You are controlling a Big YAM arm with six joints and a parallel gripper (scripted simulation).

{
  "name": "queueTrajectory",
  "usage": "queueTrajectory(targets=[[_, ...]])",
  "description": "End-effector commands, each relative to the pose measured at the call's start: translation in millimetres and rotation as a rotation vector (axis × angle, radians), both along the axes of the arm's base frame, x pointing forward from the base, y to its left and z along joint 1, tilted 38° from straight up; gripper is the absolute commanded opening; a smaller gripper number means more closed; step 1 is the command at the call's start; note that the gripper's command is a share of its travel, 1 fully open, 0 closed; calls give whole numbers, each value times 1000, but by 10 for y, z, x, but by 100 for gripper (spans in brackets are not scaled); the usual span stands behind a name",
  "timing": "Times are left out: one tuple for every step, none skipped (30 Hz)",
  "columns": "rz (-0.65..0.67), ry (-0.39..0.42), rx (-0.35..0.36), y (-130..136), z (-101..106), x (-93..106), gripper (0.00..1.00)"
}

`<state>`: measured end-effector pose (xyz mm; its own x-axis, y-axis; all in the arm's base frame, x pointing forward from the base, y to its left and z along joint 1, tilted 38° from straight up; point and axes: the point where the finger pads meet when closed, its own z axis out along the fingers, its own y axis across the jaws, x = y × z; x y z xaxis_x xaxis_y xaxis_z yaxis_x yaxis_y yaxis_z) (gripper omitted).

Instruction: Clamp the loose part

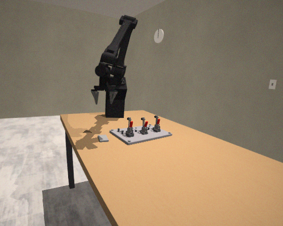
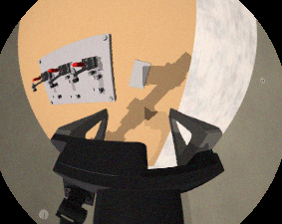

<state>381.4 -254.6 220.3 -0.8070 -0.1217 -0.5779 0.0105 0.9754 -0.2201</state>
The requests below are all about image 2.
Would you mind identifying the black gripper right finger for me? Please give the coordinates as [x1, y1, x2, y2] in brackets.
[168, 109, 223, 166]

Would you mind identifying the grey toggle clamp with red handle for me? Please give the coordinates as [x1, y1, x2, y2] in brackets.
[31, 71, 52, 92]

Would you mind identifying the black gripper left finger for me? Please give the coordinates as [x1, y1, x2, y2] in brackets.
[55, 109, 109, 140]

